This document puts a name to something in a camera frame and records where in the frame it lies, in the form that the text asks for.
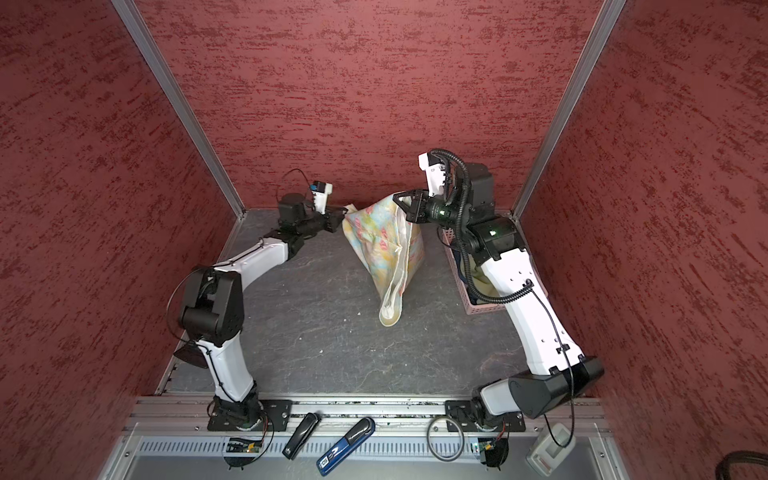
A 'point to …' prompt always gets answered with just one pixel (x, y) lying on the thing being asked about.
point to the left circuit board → (243, 445)
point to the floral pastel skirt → (390, 248)
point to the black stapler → (300, 436)
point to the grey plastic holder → (551, 449)
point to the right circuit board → (493, 452)
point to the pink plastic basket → (453, 253)
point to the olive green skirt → (479, 280)
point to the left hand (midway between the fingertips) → (348, 213)
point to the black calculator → (191, 353)
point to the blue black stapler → (344, 447)
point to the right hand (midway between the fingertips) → (393, 205)
